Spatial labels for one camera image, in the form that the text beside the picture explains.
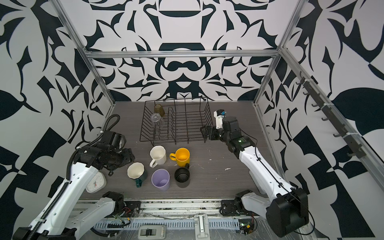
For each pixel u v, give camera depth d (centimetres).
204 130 70
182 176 83
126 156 66
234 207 74
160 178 82
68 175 44
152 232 66
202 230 67
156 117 96
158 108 105
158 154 87
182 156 89
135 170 81
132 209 73
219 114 70
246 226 71
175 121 105
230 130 59
